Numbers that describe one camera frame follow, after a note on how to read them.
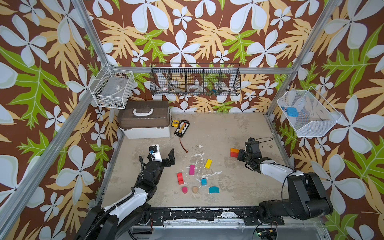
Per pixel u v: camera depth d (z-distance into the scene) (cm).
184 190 82
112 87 86
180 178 86
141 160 64
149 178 63
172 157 75
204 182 86
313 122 79
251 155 72
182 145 101
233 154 98
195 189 82
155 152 71
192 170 91
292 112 86
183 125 111
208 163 93
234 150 101
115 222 42
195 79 99
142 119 89
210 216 75
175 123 112
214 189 82
